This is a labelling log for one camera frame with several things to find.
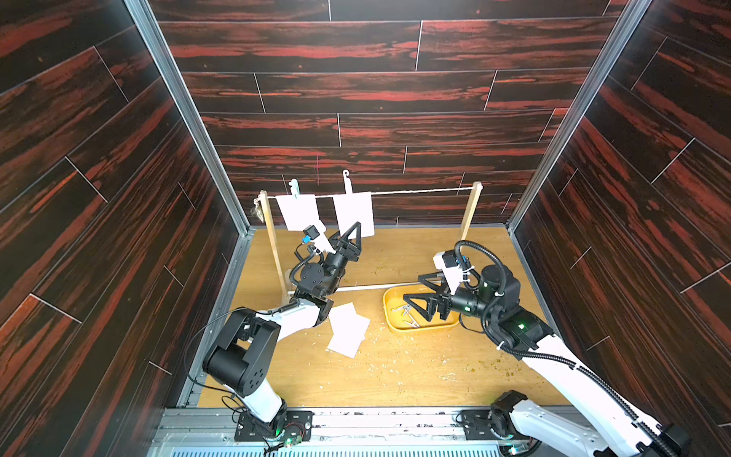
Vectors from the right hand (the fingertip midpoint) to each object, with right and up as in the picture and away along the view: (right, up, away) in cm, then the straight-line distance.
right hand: (417, 282), depth 69 cm
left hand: (-15, +14, +5) cm, 21 cm away
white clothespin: (-3, -5, -7) cm, 9 cm away
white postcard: (-19, -21, +22) cm, 36 cm away
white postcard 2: (-21, -14, +26) cm, 36 cm away
